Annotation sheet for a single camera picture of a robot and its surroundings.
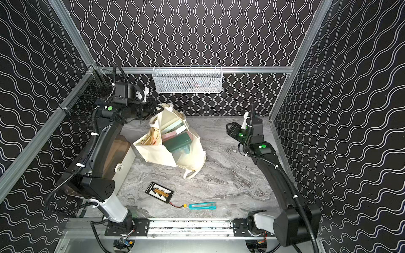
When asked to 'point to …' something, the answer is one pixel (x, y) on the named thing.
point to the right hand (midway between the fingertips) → (230, 125)
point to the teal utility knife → (211, 205)
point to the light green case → (172, 127)
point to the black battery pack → (160, 192)
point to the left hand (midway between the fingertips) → (162, 103)
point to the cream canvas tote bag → (153, 148)
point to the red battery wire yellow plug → (184, 205)
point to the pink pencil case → (168, 135)
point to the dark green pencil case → (176, 142)
